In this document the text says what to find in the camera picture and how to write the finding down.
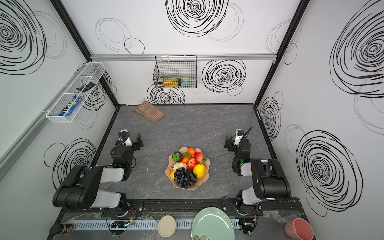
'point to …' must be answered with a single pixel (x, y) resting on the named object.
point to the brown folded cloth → (148, 111)
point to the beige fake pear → (179, 165)
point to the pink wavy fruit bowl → (168, 168)
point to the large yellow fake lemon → (200, 170)
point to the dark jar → (57, 229)
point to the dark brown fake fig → (177, 157)
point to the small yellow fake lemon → (172, 174)
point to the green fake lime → (187, 154)
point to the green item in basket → (189, 82)
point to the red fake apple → (191, 163)
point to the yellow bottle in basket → (170, 82)
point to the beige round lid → (166, 226)
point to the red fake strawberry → (200, 157)
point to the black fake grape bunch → (183, 179)
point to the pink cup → (298, 229)
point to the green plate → (212, 223)
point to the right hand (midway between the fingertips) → (234, 136)
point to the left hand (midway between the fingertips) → (133, 134)
